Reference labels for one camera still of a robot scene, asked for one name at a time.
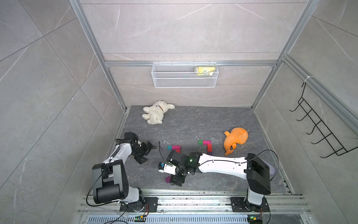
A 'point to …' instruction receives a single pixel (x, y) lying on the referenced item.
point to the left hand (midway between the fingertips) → (152, 150)
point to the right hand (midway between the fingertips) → (173, 176)
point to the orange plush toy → (237, 135)
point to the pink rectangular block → (176, 147)
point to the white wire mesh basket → (184, 75)
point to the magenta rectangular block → (206, 142)
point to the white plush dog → (154, 114)
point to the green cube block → (200, 142)
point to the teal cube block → (169, 147)
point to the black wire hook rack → (324, 130)
